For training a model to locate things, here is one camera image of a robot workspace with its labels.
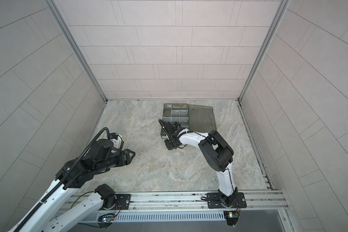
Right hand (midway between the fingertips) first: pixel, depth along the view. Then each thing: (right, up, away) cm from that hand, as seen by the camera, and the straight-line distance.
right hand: (169, 146), depth 93 cm
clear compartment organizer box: (+18, +17, +12) cm, 27 cm away
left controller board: (-27, -26, -29) cm, 47 cm away
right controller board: (+32, -27, -25) cm, 49 cm away
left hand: (-14, +2, -25) cm, 29 cm away
